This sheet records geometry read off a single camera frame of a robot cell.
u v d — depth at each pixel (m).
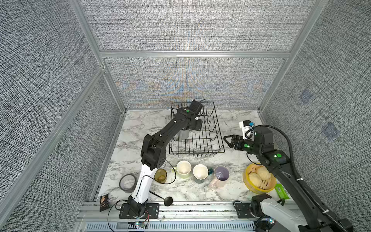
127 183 0.83
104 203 0.74
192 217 0.73
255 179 0.79
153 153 0.61
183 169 0.84
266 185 0.79
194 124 0.80
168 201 0.78
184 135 0.93
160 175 0.85
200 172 0.84
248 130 0.65
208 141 0.99
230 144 0.66
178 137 0.62
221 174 0.82
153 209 0.73
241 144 0.64
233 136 0.66
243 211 0.73
